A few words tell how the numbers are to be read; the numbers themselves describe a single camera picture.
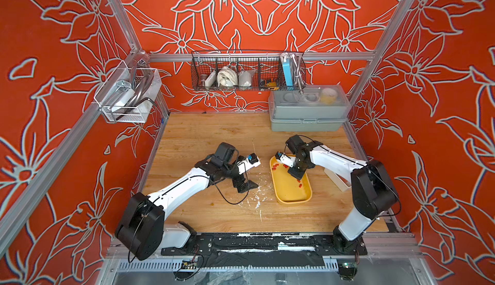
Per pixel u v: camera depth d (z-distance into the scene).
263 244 0.74
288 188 0.84
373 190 0.46
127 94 0.70
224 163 0.67
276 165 0.95
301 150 0.67
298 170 0.81
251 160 0.68
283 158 0.83
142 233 0.41
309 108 1.01
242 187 0.71
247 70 0.95
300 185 0.88
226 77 0.88
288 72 0.85
